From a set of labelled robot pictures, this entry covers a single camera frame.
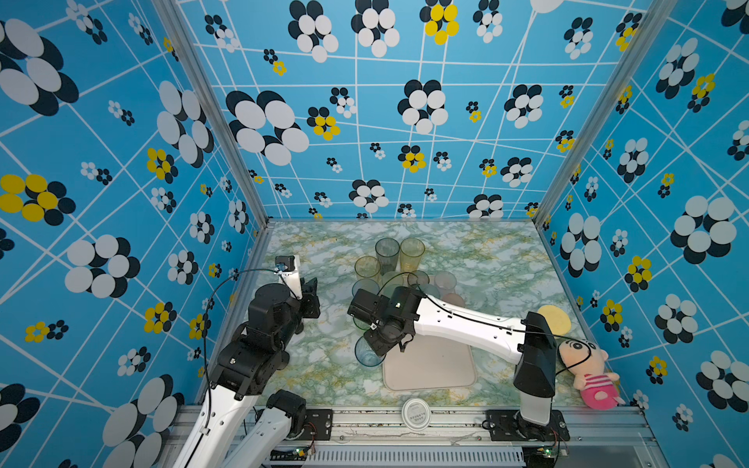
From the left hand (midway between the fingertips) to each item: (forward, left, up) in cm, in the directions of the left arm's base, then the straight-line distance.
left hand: (312, 279), depth 68 cm
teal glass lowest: (+11, -32, -23) cm, 41 cm away
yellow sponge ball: (+2, -71, -26) cm, 75 cm away
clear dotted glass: (+16, -38, -27) cm, 50 cm away
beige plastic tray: (-10, -30, -28) cm, 42 cm away
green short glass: (-12, -12, +1) cm, 16 cm away
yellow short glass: (+19, -11, -21) cm, 30 cm away
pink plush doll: (-19, -71, -22) cm, 77 cm away
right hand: (-8, -16, -18) cm, 25 cm away
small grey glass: (+18, -29, -26) cm, 42 cm away
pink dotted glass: (+8, -39, -23) cm, 46 cm away
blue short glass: (+10, -12, -18) cm, 24 cm away
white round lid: (-24, -25, -23) cm, 42 cm away
